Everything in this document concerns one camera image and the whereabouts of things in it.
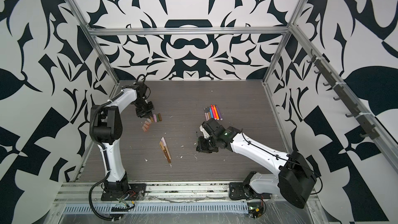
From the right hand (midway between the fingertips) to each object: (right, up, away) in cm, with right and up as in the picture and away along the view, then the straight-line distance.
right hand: (195, 147), depth 78 cm
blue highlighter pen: (+9, +16, +25) cm, 31 cm away
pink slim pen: (+9, +13, +24) cm, 29 cm away
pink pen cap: (-26, +12, +21) cm, 35 cm away
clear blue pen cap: (-29, +11, +19) cm, 36 cm away
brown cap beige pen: (+8, +14, +24) cm, 29 cm away
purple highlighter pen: (+15, +12, +22) cm, 29 cm away
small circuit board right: (+27, -26, -7) cm, 38 cm away
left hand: (-28, +15, +20) cm, 37 cm away
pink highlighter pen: (+12, +11, +21) cm, 27 cm away
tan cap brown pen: (-17, -5, +8) cm, 19 cm away
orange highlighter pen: (+13, +14, +24) cm, 31 cm away
